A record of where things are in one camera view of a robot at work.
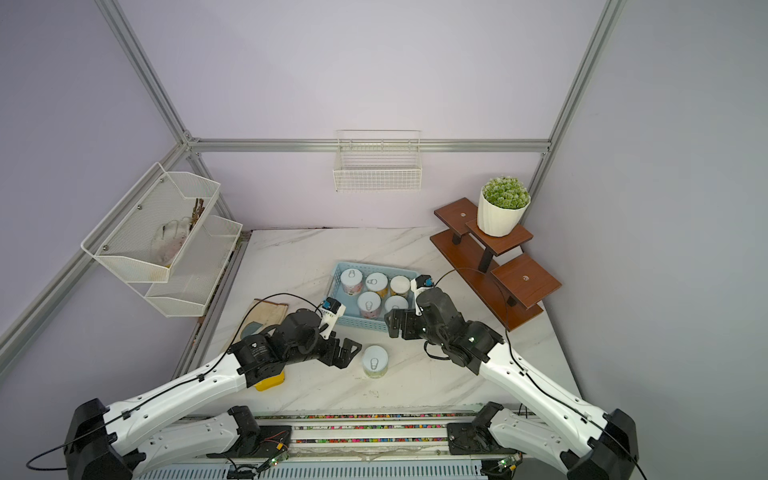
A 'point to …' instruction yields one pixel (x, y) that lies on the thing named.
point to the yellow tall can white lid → (400, 285)
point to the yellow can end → (395, 302)
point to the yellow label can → (377, 282)
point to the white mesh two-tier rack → (200, 280)
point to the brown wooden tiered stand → (506, 281)
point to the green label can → (375, 361)
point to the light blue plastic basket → (353, 317)
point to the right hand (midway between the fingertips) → (402, 320)
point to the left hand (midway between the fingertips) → (345, 343)
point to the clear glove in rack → (169, 239)
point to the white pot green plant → (502, 205)
